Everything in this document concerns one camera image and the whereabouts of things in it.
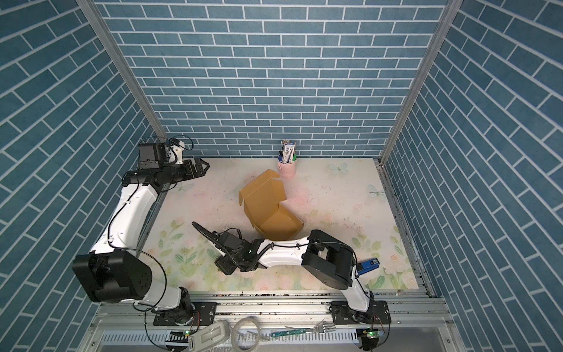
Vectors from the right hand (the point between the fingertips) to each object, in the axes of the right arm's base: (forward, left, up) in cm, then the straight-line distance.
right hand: (218, 258), depth 81 cm
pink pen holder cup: (+46, -22, +1) cm, 51 cm away
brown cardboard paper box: (+20, -14, +13) cm, 28 cm away
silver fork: (-18, -39, -5) cm, 43 cm away
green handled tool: (-20, -28, -4) cm, 35 cm away
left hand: (+25, +9, +24) cm, 36 cm away
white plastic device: (-23, -3, -3) cm, 24 cm away
